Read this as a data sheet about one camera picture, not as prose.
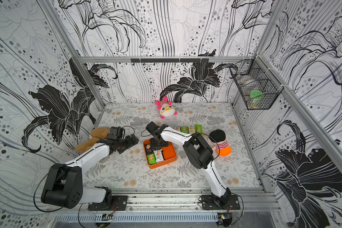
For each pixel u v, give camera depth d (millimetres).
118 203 727
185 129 1016
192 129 1014
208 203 729
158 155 877
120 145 729
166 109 1071
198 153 537
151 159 860
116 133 691
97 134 905
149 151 889
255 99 715
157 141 800
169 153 889
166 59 924
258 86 792
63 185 419
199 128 1020
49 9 692
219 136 905
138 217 701
